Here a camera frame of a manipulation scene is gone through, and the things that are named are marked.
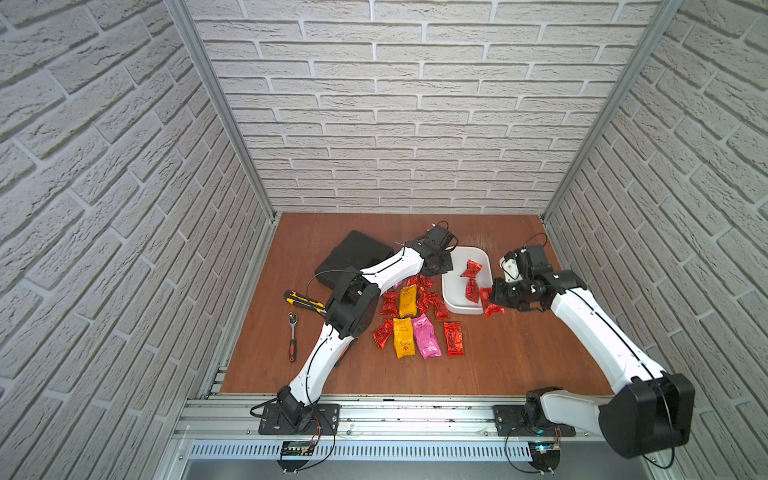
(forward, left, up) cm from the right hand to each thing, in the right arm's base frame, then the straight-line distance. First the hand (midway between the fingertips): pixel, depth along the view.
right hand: (494, 295), depth 82 cm
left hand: (+16, +7, -7) cm, 19 cm away
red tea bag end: (+16, 0, -11) cm, 19 cm away
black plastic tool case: (+27, +42, -10) cm, 50 cm away
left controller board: (-31, +56, -16) cm, 66 cm away
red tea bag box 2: (-8, +11, -11) cm, 17 cm away
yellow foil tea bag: (-6, +26, -10) cm, 29 cm away
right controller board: (-37, -6, -15) cm, 40 cm away
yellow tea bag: (+5, +24, -9) cm, 26 cm away
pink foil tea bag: (-9, +20, -9) cm, 23 cm away
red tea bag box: (+9, +2, -12) cm, 15 cm away
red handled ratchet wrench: (+2, +60, -11) cm, 61 cm away
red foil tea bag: (-4, +32, -12) cm, 35 cm away
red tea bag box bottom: (-4, +3, 0) cm, 5 cm away
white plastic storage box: (+12, +7, -13) cm, 19 cm away
